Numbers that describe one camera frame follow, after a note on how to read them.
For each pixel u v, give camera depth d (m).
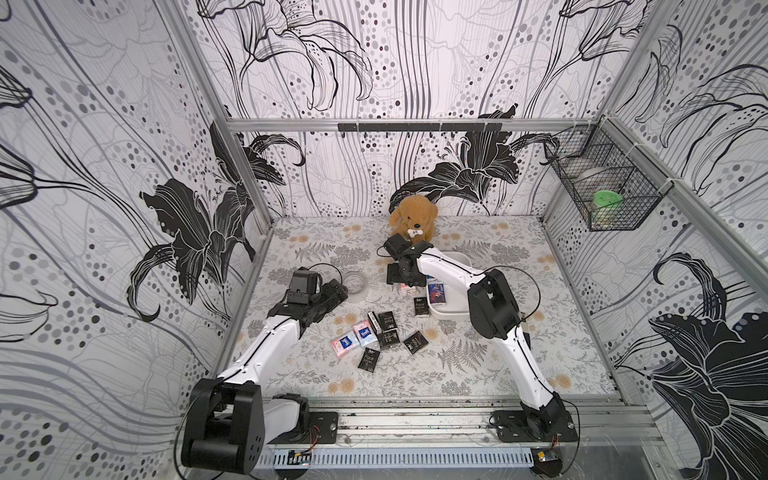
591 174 0.79
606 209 0.80
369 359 0.82
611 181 0.79
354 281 1.01
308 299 0.66
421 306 0.93
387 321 0.90
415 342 0.86
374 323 0.87
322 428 0.74
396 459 0.76
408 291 0.98
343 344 0.84
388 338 0.86
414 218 0.98
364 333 0.86
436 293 0.93
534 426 0.64
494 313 0.60
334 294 0.77
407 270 0.78
